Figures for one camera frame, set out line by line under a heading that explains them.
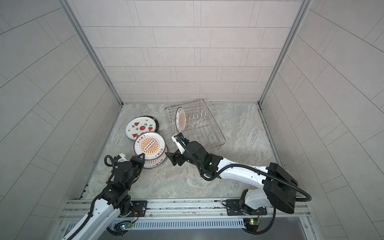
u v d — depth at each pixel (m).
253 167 0.47
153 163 0.84
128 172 0.61
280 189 0.41
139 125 0.99
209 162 0.58
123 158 0.72
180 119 0.96
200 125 0.99
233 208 0.71
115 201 0.57
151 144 0.84
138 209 0.70
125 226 0.64
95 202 0.54
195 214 0.71
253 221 0.68
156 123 1.01
